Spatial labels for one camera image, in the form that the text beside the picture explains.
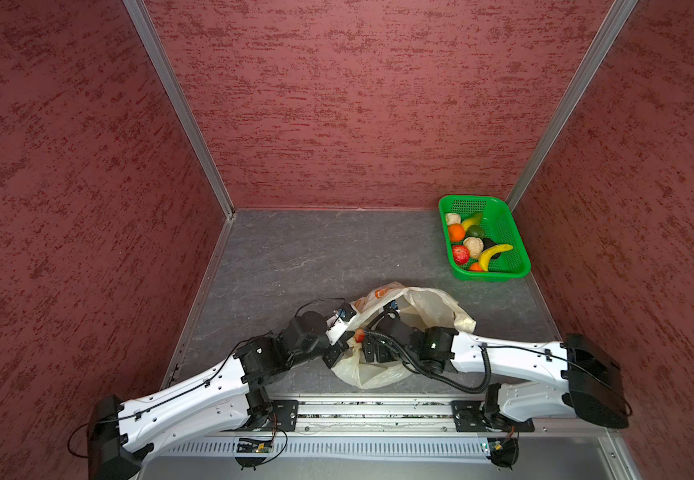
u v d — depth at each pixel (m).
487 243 1.03
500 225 1.13
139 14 0.71
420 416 0.76
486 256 0.99
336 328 0.63
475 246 1.03
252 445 0.73
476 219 1.13
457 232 1.07
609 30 0.73
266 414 0.66
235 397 0.51
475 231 1.09
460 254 1.00
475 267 1.00
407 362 0.57
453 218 1.12
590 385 0.41
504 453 0.70
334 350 0.63
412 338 0.59
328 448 0.71
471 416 0.74
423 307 0.83
